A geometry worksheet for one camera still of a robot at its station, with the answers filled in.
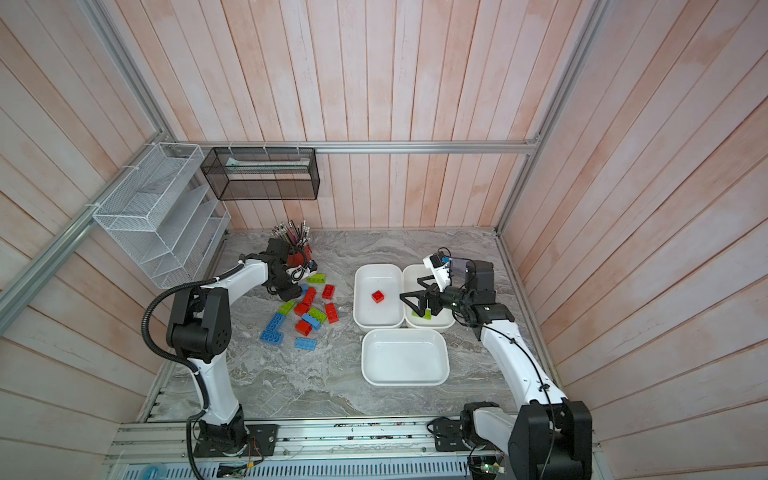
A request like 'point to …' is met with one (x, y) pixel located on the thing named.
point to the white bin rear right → (445, 319)
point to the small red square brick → (378, 296)
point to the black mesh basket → (262, 173)
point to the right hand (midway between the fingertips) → (412, 288)
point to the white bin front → (404, 358)
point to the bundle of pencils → (298, 236)
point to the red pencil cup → (300, 258)
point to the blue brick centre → (315, 323)
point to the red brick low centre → (303, 327)
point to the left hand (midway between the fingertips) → (291, 289)
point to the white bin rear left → (369, 278)
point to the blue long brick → (271, 334)
